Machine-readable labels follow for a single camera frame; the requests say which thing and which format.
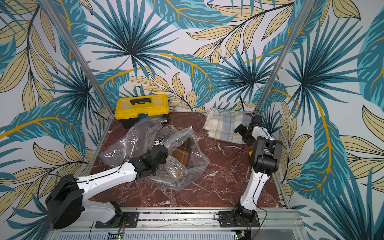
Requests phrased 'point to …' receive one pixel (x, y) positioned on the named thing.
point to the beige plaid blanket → (221, 124)
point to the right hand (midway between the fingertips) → (241, 134)
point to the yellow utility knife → (249, 153)
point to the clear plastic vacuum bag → (186, 158)
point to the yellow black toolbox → (129, 109)
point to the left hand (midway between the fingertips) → (160, 151)
